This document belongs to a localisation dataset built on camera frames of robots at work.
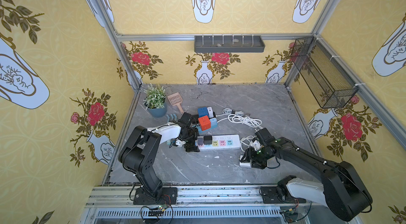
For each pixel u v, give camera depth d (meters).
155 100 0.92
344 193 0.41
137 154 0.47
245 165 0.80
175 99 1.13
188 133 0.79
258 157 0.73
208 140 0.85
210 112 0.96
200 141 0.86
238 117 0.99
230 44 0.92
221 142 0.88
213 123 0.95
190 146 0.82
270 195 0.73
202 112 0.95
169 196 0.73
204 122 0.91
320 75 0.80
